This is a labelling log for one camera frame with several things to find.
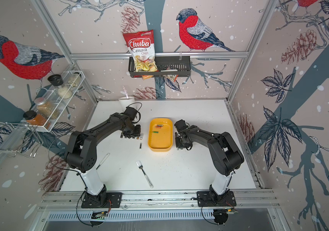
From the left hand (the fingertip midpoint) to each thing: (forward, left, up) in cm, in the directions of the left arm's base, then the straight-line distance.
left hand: (141, 131), depth 93 cm
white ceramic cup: (+23, +14, +5) cm, 27 cm away
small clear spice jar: (+21, +40, +27) cm, 52 cm away
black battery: (-8, +9, +10) cm, 16 cm away
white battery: (0, +1, -7) cm, 7 cm away
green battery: (+4, -8, -7) cm, 12 cm away
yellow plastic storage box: (+3, -12, -9) cm, 15 cm away
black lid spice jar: (+9, +40, +28) cm, 50 cm away
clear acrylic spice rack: (+7, +48, +22) cm, 53 cm away
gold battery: (+10, -12, -7) cm, 17 cm away
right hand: (-5, -26, -7) cm, 27 cm away
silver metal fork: (-20, -1, -7) cm, 21 cm away
